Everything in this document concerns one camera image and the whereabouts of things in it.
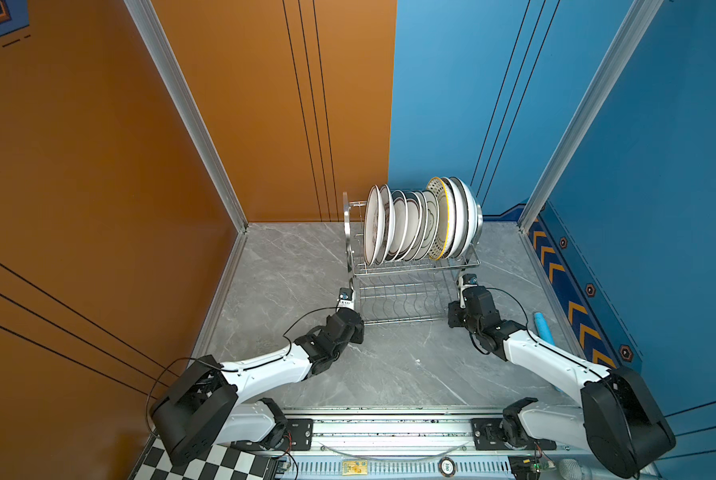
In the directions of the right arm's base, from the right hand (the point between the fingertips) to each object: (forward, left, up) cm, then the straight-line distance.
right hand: (449, 305), depth 89 cm
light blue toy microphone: (-5, -29, -5) cm, 30 cm away
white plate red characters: (+11, +23, +24) cm, 34 cm away
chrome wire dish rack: (+6, +11, -1) cm, 13 cm away
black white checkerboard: (-39, +57, -2) cm, 69 cm away
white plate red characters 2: (+19, +17, +15) cm, 30 cm away
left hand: (-4, +27, +1) cm, 27 cm away
